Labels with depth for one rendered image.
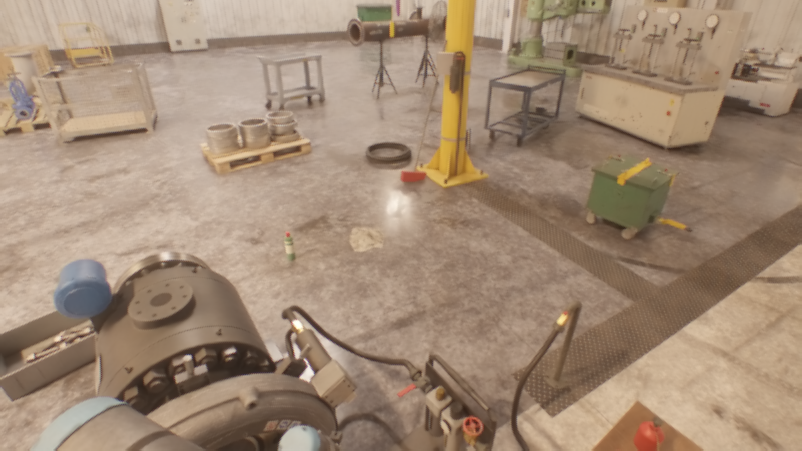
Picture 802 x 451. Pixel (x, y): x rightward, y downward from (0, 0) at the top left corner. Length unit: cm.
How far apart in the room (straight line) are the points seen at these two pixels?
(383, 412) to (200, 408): 124
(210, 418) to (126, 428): 61
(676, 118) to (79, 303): 610
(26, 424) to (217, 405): 179
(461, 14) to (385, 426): 344
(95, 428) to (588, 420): 216
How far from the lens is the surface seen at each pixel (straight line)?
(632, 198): 373
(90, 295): 174
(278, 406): 126
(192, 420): 121
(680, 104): 617
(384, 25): 801
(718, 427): 272
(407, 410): 227
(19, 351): 338
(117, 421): 62
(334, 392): 138
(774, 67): 971
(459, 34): 414
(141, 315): 164
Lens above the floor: 190
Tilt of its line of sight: 28 degrees down
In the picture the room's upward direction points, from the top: straight up
